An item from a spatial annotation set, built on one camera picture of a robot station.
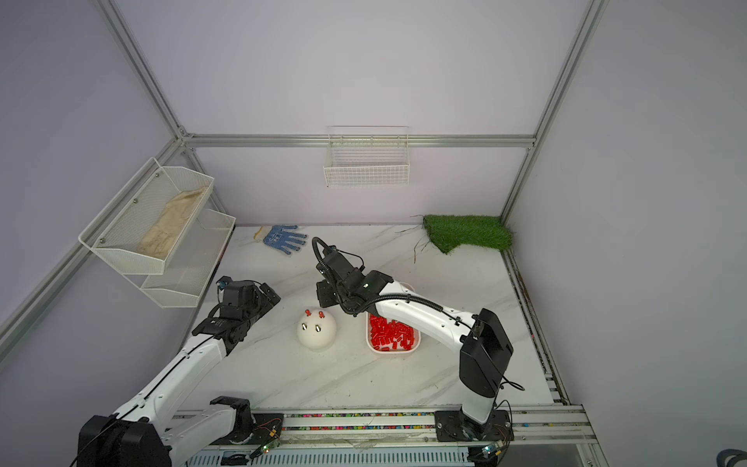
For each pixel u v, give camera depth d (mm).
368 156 1043
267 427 729
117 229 687
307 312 820
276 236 1179
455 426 737
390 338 882
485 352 436
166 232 772
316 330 800
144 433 409
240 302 635
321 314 819
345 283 583
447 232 1110
